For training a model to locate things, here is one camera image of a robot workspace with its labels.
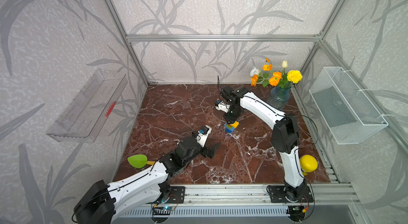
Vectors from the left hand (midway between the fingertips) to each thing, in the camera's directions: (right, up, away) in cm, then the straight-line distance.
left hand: (213, 138), depth 78 cm
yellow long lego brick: (+12, +6, +8) cm, 16 cm away
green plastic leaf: (-40, -14, +6) cm, 43 cm away
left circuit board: (-23, -32, -6) cm, 40 cm away
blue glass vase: (+41, +21, +21) cm, 50 cm away
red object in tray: (-44, +16, -11) cm, 48 cm away
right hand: (+9, +8, +12) cm, 17 cm away
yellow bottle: (+44, -10, -5) cm, 45 cm away
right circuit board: (+38, -33, -6) cm, 51 cm away
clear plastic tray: (-55, +11, -10) cm, 57 cm away
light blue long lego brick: (+9, +2, +13) cm, 16 cm away
